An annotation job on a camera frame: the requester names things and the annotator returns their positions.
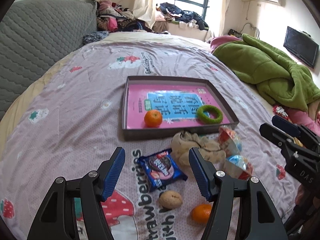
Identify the dark patterned folded cloth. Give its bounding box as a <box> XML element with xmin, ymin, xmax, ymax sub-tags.
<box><xmin>82</xmin><ymin>31</ymin><xmax>109</xmax><ymax>45</ymax></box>

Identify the orange mandarin with stem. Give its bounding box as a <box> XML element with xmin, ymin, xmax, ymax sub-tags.
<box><xmin>144</xmin><ymin>109</ymin><xmax>163</xmax><ymax>128</ymax></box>

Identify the red white jelly cup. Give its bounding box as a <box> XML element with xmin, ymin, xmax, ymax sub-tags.
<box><xmin>218</xmin><ymin>126</ymin><xmax>242</xmax><ymax>156</ymax></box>

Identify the beige fabric scrunchie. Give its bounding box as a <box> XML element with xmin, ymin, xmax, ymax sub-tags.
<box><xmin>171</xmin><ymin>131</ymin><xmax>226</xmax><ymax>166</ymax></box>

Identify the shallow grey cardboard tray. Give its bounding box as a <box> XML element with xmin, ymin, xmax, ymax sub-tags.
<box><xmin>122</xmin><ymin>76</ymin><xmax>239</xmax><ymax>141</ymax></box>

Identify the clothes pile on windowsill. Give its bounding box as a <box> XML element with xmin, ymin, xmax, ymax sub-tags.
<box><xmin>156</xmin><ymin>2</ymin><xmax>209</xmax><ymax>31</ymax></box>

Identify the blue oreo cookie packet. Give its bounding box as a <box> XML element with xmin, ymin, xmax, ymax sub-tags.
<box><xmin>138</xmin><ymin>148</ymin><xmax>188</xmax><ymax>192</ymax></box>

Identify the pink pillow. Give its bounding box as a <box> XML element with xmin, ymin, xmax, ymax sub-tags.
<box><xmin>210</xmin><ymin>35</ymin><xmax>241</xmax><ymax>53</ymax></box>

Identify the red patterned snack wrapper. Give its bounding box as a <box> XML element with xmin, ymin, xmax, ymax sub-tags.
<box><xmin>272</xmin><ymin>105</ymin><xmax>291</xmax><ymax>122</ymax></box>

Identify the orange mandarin without stem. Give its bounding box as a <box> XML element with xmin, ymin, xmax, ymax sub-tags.
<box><xmin>191</xmin><ymin>204</ymin><xmax>212</xmax><ymax>224</ymax></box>

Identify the brown walnut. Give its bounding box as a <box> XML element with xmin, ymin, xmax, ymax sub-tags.
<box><xmin>159</xmin><ymin>190</ymin><xmax>183</xmax><ymax>210</ymax></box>

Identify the blue red jelly cup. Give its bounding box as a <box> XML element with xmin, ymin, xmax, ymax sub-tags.
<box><xmin>223</xmin><ymin>155</ymin><xmax>253</xmax><ymax>180</ymax></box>

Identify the green fleece blanket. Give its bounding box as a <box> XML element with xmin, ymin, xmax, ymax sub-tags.
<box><xmin>213</xmin><ymin>34</ymin><xmax>319</xmax><ymax>112</ymax></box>

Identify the grey quilted headboard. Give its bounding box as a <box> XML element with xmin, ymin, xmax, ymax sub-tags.
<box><xmin>1</xmin><ymin>0</ymin><xmax>97</xmax><ymax>116</ymax></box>

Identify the black wall television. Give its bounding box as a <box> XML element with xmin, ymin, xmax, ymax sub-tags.
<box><xmin>283</xmin><ymin>26</ymin><xmax>319</xmax><ymax>68</ymax></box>

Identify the green fuzzy ring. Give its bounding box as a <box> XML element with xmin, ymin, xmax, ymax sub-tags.
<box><xmin>196</xmin><ymin>104</ymin><xmax>224</xmax><ymax>125</ymax></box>

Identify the pile of clothes by headboard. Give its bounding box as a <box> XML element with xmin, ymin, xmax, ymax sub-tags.
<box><xmin>96</xmin><ymin>0</ymin><xmax>153</xmax><ymax>33</ymax></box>

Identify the pink and blue book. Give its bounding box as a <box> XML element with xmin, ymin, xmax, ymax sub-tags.
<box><xmin>125</xmin><ymin>84</ymin><xmax>232</xmax><ymax>129</ymax></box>

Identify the white curtain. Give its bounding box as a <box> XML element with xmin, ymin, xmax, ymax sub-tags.
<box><xmin>132</xmin><ymin>0</ymin><xmax>156</xmax><ymax>29</ymax></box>

